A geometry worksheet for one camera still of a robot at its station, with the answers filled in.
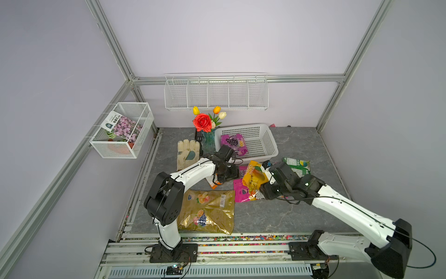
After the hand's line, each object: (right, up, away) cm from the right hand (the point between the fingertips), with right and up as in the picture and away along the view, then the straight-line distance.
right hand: (264, 185), depth 77 cm
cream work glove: (-42, +14, +30) cm, 53 cm away
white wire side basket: (-67, +18, -3) cm, 70 cm away
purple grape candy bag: (-12, +20, +28) cm, 37 cm away
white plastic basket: (+4, +21, +35) cm, 41 cm away
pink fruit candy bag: (-10, -7, +12) cm, 17 cm away
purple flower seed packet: (-63, +27, -3) cm, 68 cm away
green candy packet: (+25, +6, +22) cm, 33 cm away
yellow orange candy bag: (-4, +1, +11) cm, 12 cm away
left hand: (-12, +1, +10) cm, 16 cm away
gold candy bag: (-27, -12, +4) cm, 30 cm away
